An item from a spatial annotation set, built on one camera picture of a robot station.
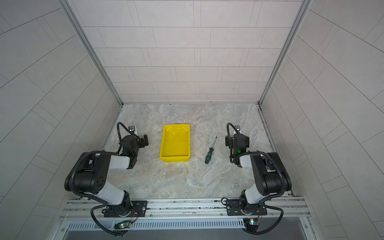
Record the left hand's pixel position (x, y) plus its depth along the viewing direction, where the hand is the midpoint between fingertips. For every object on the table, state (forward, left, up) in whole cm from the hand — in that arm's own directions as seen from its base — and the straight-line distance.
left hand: (141, 131), depth 94 cm
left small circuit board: (-48, -3, -2) cm, 48 cm away
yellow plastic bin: (-9, -22, -1) cm, 24 cm away
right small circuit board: (-47, -61, -5) cm, 77 cm away
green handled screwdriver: (-14, -43, -3) cm, 45 cm away
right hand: (-1, -60, -2) cm, 61 cm away
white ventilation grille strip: (-48, +5, -6) cm, 48 cm away
